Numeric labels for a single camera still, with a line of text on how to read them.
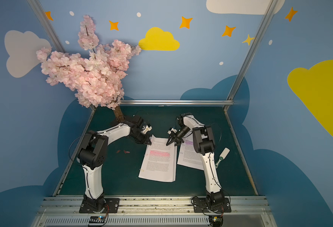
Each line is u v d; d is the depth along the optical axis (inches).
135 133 31.4
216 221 28.9
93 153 20.9
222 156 35.7
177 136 35.7
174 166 34.8
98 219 28.4
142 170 33.9
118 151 37.9
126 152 37.6
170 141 36.4
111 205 29.0
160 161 35.8
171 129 38.7
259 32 30.9
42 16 28.3
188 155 36.8
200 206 29.0
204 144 26.0
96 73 26.0
